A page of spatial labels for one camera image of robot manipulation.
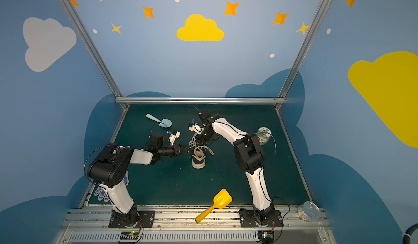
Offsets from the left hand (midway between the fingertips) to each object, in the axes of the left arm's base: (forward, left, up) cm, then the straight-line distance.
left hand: (189, 148), depth 92 cm
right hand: (+5, -6, 0) cm, 8 cm away
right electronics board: (-40, -38, -9) cm, 56 cm away
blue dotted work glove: (-24, +42, -5) cm, 49 cm away
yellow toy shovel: (-26, -19, -6) cm, 32 cm away
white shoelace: (+4, -2, -2) cm, 5 cm away
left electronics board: (-41, +25, -9) cm, 48 cm away
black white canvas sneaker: (-6, -6, +1) cm, 8 cm away
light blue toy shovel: (+23, +19, -5) cm, 31 cm away
